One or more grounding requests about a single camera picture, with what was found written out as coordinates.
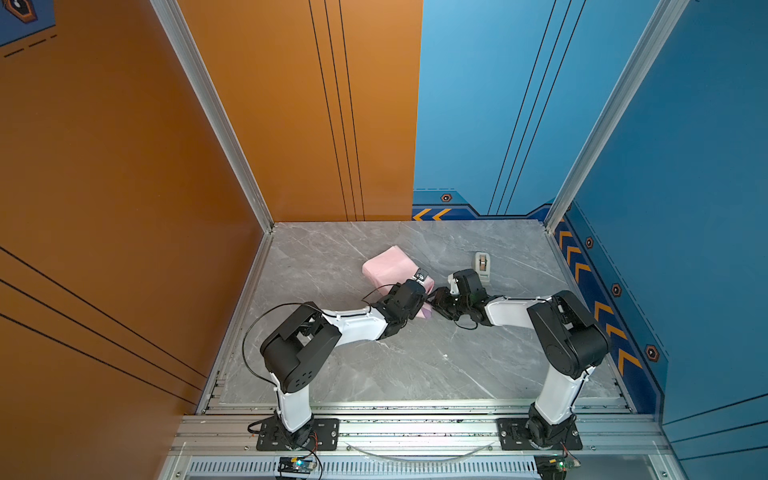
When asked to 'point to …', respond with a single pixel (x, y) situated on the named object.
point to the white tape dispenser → (482, 265)
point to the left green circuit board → (296, 464)
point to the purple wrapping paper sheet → (395, 266)
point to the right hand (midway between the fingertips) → (425, 303)
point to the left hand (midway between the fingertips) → (408, 290)
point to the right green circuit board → (551, 466)
